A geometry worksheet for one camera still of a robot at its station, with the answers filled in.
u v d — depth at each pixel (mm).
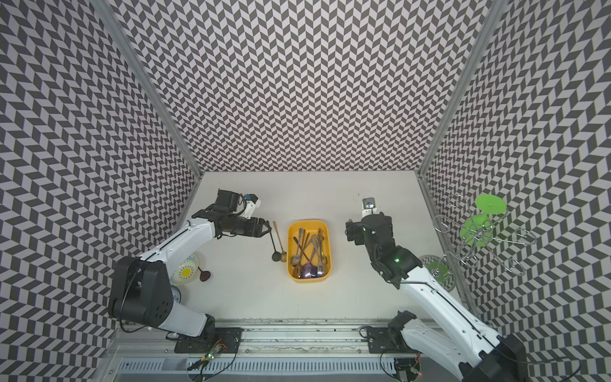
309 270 869
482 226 669
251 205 803
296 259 887
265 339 756
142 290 433
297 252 927
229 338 750
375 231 542
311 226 971
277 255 908
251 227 773
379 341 752
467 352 416
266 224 829
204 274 869
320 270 873
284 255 900
